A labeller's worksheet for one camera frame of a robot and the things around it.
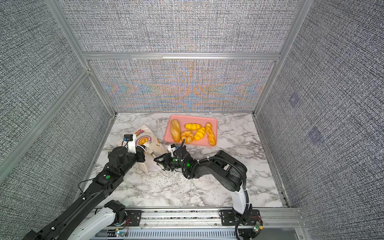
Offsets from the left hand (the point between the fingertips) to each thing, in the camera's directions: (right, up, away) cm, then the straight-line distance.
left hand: (145, 145), depth 78 cm
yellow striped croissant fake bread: (+30, +5, +25) cm, 39 cm away
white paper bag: (+3, -2, +4) cm, 5 cm away
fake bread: (+13, +7, +25) cm, 29 cm away
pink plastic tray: (+27, +7, +28) cm, 40 cm away
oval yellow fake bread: (+25, +10, +28) cm, 39 cm away
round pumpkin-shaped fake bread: (+22, +3, +22) cm, 31 cm away
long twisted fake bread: (+37, +5, +25) cm, 45 cm away
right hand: (+4, -9, +3) cm, 11 cm away
